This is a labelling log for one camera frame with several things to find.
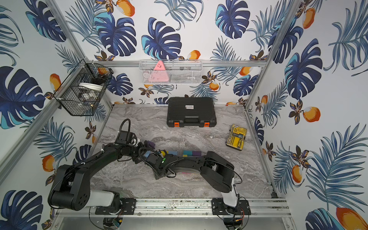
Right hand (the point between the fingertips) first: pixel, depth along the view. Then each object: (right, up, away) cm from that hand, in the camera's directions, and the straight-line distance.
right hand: (162, 171), depth 85 cm
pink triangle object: (-2, +60, +5) cm, 60 cm away
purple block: (+22, +9, +8) cm, 26 cm away
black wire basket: (-47, +46, -1) cm, 66 cm away
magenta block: (+14, -1, 0) cm, 14 cm away
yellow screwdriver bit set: (+49, +19, +14) cm, 54 cm away
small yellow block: (+2, +13, -8) cm, 15 cm away
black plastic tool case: (+18, +37, +24) cm, 48 cm away
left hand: (-7, +12, +1) cm, 14 cm away
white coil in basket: (-38, +49, -4) cm, 62 cm away
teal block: (+16, +9, +10) cm, 21 cm away
